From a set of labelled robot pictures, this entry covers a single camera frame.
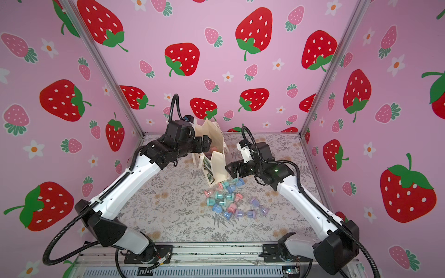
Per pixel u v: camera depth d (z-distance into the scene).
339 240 0.38
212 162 0.78
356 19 0.71
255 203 0.87
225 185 0.93
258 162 0.56
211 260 0.73
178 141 0.54
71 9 0.68
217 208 0.85
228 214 0.82
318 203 0.45
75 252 0.43
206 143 0.66
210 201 0.87
